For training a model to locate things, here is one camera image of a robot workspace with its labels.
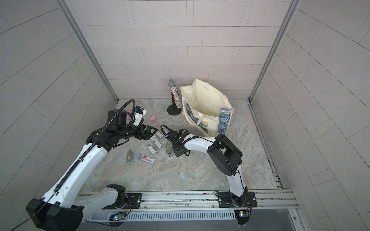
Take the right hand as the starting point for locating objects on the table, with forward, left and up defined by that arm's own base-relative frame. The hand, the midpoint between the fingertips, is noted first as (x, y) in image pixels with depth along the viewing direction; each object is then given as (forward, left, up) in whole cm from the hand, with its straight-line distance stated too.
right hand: (180, 151), depth 92 cm
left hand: (+2, +12, +26) cm, 29 cm away
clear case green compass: (0, +7, +4) cm, 8 cm away
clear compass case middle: (+2, +13, +5) cm, 14 cm away
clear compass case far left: (+9, +12, +5) cm, 16 cm away
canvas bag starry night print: (+24, -19, +13) cm, 33 cm away
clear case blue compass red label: (-5, +21, +5) cm, 22 cm away
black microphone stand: (+32, +6, +5) cm, 33 cm away
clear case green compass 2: (-4, +30, +6) cm, 30 cm away
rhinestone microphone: (+31, +2, +31) cm, 44 cm away
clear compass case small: (-1, +16, +5) cm, 17 cm away
